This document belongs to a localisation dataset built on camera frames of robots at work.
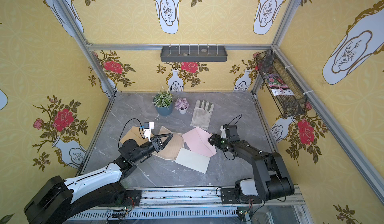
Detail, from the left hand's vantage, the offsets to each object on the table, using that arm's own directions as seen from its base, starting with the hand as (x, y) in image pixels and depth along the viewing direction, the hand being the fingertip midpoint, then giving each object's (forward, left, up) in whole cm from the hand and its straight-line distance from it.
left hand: (173, 137), depth 72 cm
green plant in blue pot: (+29, +9, -7) cm, 31 cm away
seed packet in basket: (+20, -54, +14) cm, 59 cm away
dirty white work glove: (+27, -16, -21) cm, 38 cm away
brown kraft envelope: (+13, +26, -19) cm, 35 cm away
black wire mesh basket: (+15, -64, +5) cm, 66 cm away
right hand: (+6, -21, -19) cm, 29 cm away
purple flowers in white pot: (+30, -3, -12) cm, 32 cm away
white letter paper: (-4, -9, -21) cm, 24 cm away
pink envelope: (+9, -12, -21) cm, 26 cm away
